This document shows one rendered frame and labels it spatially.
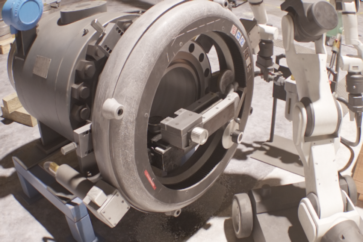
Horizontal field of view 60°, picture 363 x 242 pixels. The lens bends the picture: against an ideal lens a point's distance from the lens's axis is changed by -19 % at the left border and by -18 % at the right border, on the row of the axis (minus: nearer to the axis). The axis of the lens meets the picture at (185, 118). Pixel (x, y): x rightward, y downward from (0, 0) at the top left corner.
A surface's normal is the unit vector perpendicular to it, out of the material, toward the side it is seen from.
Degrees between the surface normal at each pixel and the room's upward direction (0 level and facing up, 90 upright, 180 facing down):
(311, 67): 47
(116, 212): 90
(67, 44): 40
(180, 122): 2
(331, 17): 63
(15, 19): 95
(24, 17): 90
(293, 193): 0
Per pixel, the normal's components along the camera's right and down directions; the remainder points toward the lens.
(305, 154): 0.10, 0.20
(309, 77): 0.07, -0.26
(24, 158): -0.02, -0.88
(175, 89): -0.61, 0.22
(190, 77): -0.55, 0.73
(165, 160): 0.79, 0.28
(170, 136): -0.61, 0.42
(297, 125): -0.99, 0.07
